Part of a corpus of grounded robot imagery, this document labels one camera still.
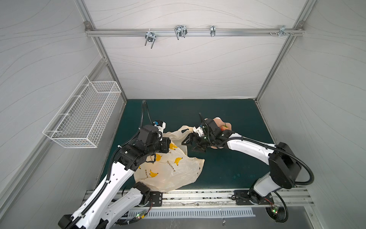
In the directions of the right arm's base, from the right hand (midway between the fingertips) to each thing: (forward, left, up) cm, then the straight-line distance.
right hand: (186, 146), depth 78 cm
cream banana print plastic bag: (-14, +10, -1) cm, 17 cm away
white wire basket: (+2, +51, +18) cm, 54 cm away
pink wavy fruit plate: (+25, -24, -12) cm, 36 cm away
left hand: (-3, +8, +9) cm, 13 cm away
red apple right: (+19, -25, -8) cm, 32 cm away
